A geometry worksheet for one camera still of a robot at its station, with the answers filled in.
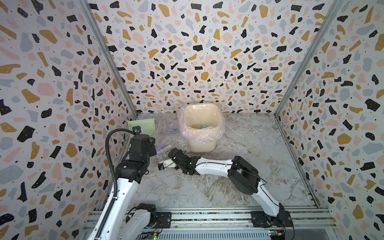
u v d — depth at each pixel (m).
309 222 0.75
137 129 0.61
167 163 0.79
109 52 0.86
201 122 0.99
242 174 0.57
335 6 0.72
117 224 0.39
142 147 0.52
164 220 0.73
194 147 0.92
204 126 0.99
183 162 0.69
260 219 0.74
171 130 1.09
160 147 1.00
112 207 0.41
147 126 0.79
